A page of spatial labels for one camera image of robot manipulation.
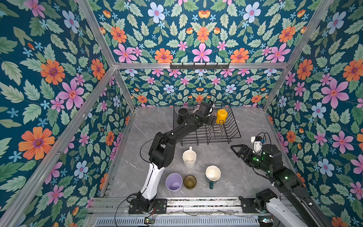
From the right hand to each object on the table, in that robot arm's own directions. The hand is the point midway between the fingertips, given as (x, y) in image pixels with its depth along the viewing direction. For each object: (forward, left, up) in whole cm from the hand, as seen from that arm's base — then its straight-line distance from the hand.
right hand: (233, 149), depth 71 cm
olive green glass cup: (-10, +23, -20) cm, 32 cm away
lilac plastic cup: (-10, +32, -21) cm, 40 cm away
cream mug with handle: (+4, +23, -19) cm, 30 cm away
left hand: (+29, +8, -3) cm, 30 cm away
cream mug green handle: (-6, +10, -18) cm, 22 cm away
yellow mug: (+33, 0, -10) cm, 35 cm away
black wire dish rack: (+24, +4, -21) cm, 32 cm away
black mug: (+34, +28, -9) cm, 45 cm away
